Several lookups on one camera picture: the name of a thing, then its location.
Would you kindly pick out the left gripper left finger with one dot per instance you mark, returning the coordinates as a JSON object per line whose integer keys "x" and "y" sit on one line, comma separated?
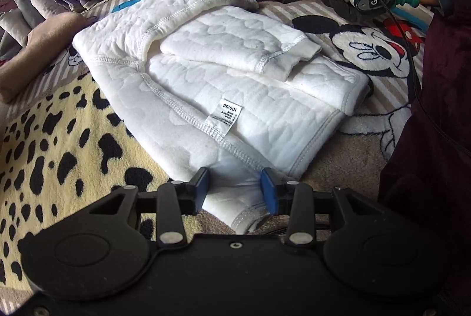
{"x": 170, "y": 202}

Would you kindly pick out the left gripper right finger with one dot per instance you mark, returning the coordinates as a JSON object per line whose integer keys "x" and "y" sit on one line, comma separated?
{"x": 308, "y": 210}

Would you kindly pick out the white quilted jacket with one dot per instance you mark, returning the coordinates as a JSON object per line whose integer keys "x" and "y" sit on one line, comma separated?
{"x": 215, "y": 84}

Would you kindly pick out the beige folded fleece garment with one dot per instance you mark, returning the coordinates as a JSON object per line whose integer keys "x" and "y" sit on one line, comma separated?
{"x": 44, "y": 44}

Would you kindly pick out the grey folded garment row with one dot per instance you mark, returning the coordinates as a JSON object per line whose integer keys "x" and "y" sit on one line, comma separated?
{"x": 18, "y": 22}

